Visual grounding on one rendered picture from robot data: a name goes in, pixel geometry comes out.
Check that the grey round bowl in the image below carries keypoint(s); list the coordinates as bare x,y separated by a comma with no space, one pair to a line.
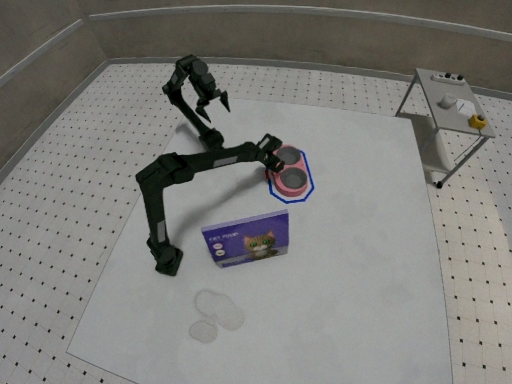
293,177
289,154

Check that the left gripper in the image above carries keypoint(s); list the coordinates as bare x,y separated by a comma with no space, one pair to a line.
204,101

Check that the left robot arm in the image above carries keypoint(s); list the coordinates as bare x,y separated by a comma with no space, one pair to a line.
210,138

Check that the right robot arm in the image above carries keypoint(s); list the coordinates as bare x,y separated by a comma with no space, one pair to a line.
169,169

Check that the purple cat food pouch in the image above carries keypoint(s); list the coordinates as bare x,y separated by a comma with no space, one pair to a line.
249,239

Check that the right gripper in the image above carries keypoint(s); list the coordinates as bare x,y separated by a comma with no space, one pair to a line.
272,166

